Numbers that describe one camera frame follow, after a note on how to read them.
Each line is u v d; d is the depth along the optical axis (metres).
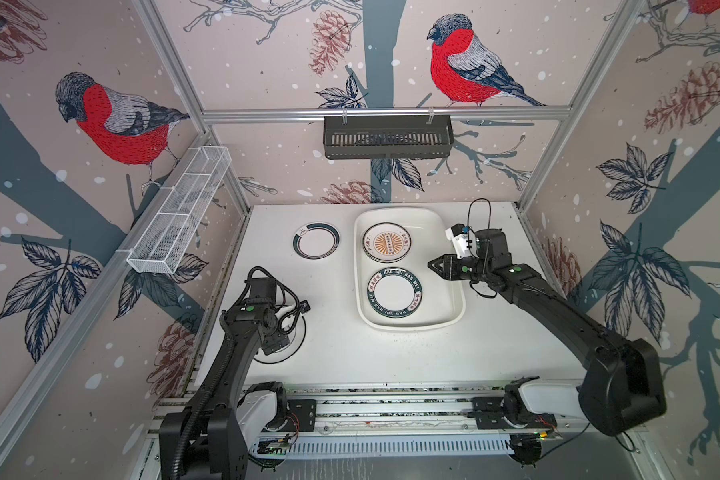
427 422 0.73
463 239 0.75
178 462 0.35
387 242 1.07
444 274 0.77
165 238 0.73
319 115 0.93
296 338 0.86
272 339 0.74
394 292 0.96
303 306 0.76
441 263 0.76
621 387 0.40
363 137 1.07
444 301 0.93
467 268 0.71
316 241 1.10
